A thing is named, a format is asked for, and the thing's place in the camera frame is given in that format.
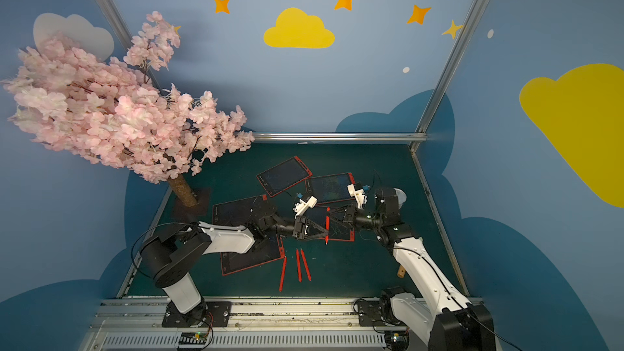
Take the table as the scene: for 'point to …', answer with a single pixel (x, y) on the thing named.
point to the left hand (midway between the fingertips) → (329, 233)
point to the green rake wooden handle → (401, 272)
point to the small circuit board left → (193, 338)
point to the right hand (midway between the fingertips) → (332, 212)
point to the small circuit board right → (397, 340)
